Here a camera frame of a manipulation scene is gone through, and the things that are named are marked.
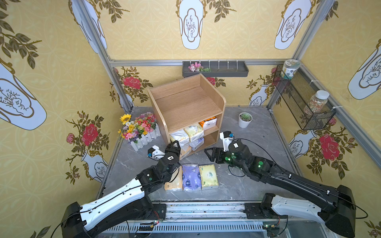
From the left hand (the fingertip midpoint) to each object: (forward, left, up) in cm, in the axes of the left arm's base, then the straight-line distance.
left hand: (175, 143), depth 75 cm
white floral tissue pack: (+3, -4, +1) cm, 5 cm away
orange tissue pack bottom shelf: (+2, -4, -16) cm, 17 cm away
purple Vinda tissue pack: (-13, -8, -17) cm, 23 cm away
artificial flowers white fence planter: (+14, +22, -8) cm, 27 cm away
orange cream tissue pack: (-15, -1, -17) cm, 22 cm away
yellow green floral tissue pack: (-13, -18, -16) cm, 27 cm away
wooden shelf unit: (+19, -7, +10) cm, 23 cm away
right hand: (-3, -18, -1) cm, 18 cm away
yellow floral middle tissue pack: (+7, -10, 0) cm, 12 cm away
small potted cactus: (+26, -46, -14) cm, 55 cm away
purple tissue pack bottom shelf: (+7, -12, -14) cm, 20 cm away
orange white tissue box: (+12, -18, +1) cm, 22 cm away
